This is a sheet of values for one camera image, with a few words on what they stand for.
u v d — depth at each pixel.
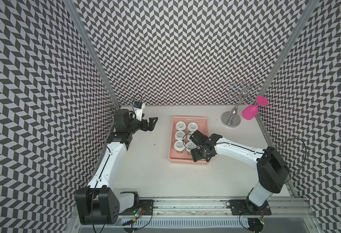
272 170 0.45
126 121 0.60
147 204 0.74
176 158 0.94
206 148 0.61
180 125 0.97
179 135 0.94
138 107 0.67
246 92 0.87
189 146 0.87
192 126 0.97
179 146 0.89
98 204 0.38
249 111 0.90
